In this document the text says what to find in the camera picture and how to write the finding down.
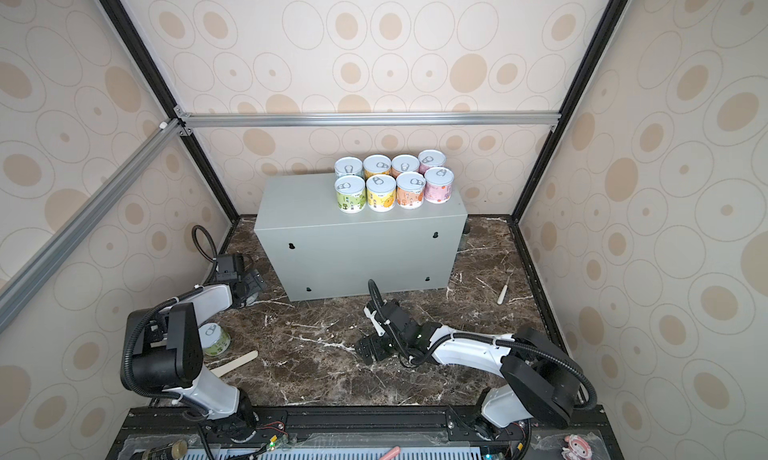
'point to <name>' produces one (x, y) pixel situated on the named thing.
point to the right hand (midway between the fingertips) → (370, 342)
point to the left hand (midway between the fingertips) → (252, 278)
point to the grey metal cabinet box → (305, 248)
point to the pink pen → (392, 453)
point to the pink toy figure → (576, 448)
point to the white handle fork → (504, 290)
